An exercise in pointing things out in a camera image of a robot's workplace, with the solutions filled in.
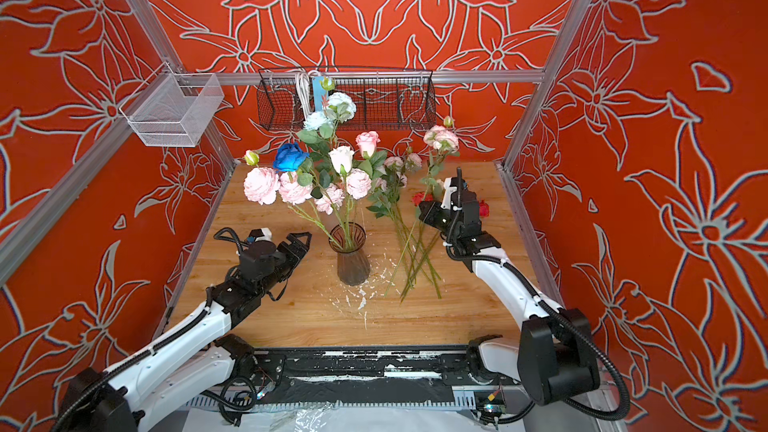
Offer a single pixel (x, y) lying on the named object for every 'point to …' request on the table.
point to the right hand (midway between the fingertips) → (416, 200)
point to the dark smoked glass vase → (353, 268)
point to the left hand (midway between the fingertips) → (307, 241)
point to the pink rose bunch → (441, 140)
